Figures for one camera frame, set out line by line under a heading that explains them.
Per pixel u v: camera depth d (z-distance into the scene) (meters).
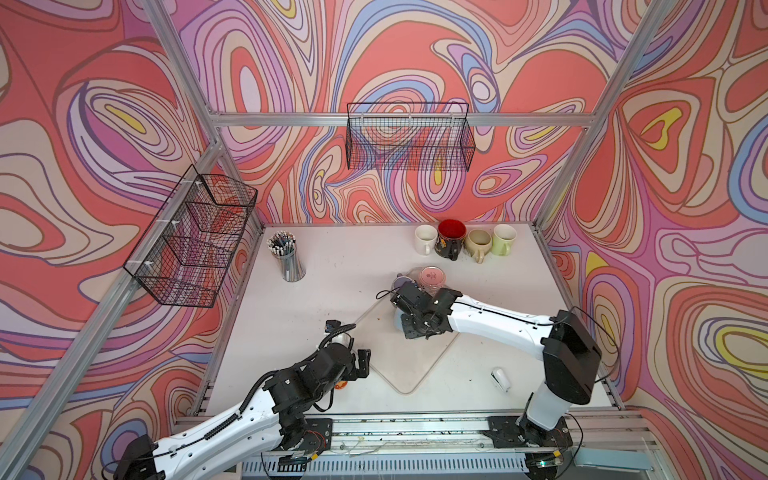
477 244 1.04
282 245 0.91
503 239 1.04
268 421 0.52
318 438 0.72
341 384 0.82
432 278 0.91
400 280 0.94
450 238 1.02
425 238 1.05
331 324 0.70
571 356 0.44
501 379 0.80
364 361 0.71
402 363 0.85
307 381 0.58
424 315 0.59
